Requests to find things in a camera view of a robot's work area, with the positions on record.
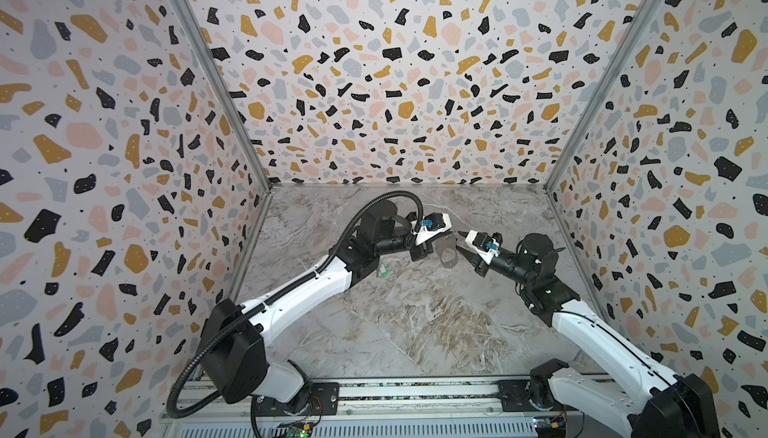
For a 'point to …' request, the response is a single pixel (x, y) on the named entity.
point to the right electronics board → (548, 428)
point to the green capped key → (384, 271)
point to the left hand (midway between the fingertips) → (452, 224)
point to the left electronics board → (302, 429)
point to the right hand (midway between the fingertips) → (461, 232)
